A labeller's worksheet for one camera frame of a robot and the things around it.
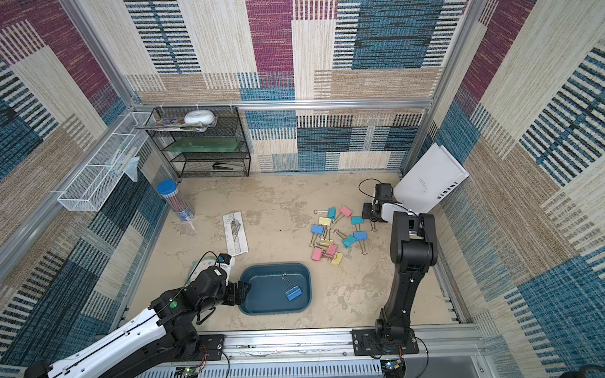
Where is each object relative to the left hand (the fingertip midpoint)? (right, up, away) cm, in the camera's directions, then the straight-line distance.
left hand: (243, 284), depth 80 cm
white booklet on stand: (+68, +37, +10) cm, 78 cm away
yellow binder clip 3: (+29, +11, +17) cm, 35 cm away
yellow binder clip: (+29, +19, +22) cm, 41 cm away
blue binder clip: (+17, -4, +3) cm, 17 cm away
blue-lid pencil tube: (-31, +32, +12) cm, 46 cm away
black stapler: (-16, +43, +30) cm, 55 cm away
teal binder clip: (+38, +12, +17) cm, 43 cm away
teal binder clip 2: (+32, +22, +25) cm, 47 cm away
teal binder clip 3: (+43, +19, +23) cm, 53 cm away
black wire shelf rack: (-32, +45, +39) cm, 68 cm away
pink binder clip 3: (+31, +9, +12) cm, 34 cm away
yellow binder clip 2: (+33, +6, +10) cm, 35 cm away
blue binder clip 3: (+26, +15, +20) cm, 36 cm away
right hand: (+50, +24, +26) cm, 61 cm away
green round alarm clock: (-16, +6, +10) cm, 19 cm away
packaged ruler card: (-8, +14, +19) cm, 25 cm away
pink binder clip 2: (+25, +7, +12) cm, 29 cm away
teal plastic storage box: (+11, -4, +6) cm, 13 cm away
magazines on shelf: (-29, +57, +13) cm, 66 cm away
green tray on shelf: (-21, +51, +20) cm, 59 cm away
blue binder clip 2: (+44, +13, +18) cm, 49 cm away
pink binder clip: (+38, +23, +25) cm, 51 cm away
